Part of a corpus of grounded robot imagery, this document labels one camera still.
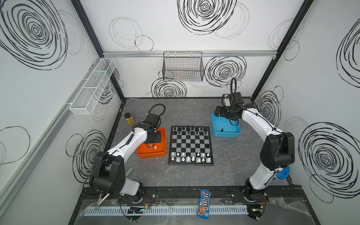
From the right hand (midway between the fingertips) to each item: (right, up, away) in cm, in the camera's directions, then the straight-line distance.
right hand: (219, 113), depth 90 cm
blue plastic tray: (+6, -11, +10) cm, 16 cm away
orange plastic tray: (-42, -24, 0) cm, 48 cm away
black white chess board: (-19, -21, +1) cm, 28 cm away
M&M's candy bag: (-13, -47, -21) cm, 53 cm away
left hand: (-40, -16, -3) cm, 43 cm away
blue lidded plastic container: (+29, -31, -18) cm, 46 cm away
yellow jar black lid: (-61, -4, +7) cm, 62 cm away
